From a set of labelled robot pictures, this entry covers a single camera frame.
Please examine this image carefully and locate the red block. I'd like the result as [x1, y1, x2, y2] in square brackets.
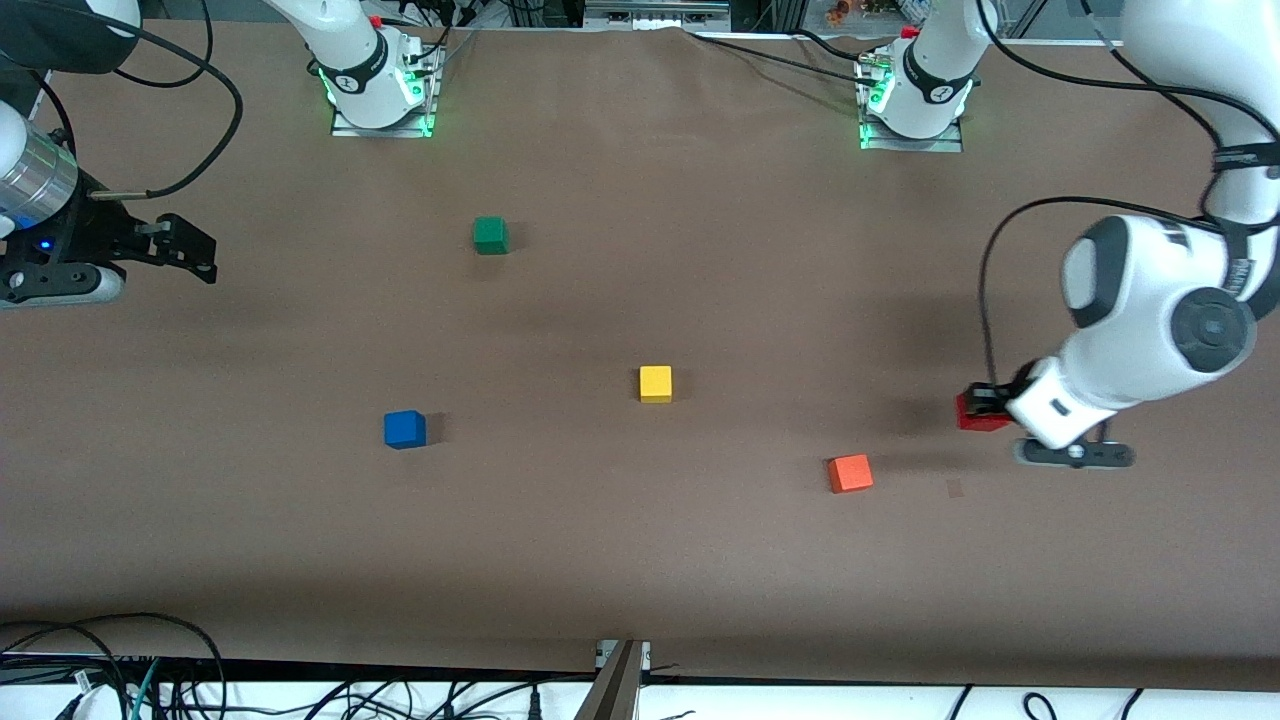
[956, 392, 1014, 432]

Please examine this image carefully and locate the orange block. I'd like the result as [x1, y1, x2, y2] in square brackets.
[828, 454, 874, 495]

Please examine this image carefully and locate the brown paper table cover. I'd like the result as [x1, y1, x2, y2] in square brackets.
[0, 20, 1280, 693]

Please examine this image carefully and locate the grey metal device box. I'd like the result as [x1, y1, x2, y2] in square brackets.
[584, 0, 732, 30]

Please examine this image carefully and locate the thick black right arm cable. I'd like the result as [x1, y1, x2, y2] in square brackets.
[60, 0, 245, 199]

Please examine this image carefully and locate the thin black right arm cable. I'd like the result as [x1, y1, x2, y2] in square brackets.
[110, 0, 216, 89]

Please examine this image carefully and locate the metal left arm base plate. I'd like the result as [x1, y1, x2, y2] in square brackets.
[857, 50, 967, 154]

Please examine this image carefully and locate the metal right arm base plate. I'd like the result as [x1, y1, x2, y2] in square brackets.
[330, 42, 443, 139]

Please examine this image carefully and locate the black cable on table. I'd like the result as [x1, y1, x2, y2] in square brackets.
[683, 28, 883, 85]

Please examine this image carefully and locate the black looped floor cable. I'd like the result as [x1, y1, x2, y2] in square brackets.
[0, 612, 230, 720]

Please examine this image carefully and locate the teal floor cable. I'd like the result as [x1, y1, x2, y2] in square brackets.
[128, 658, 163, 720]

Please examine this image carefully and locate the aluminium frame post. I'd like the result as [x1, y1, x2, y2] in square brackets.
[575, 640, 652, 720]

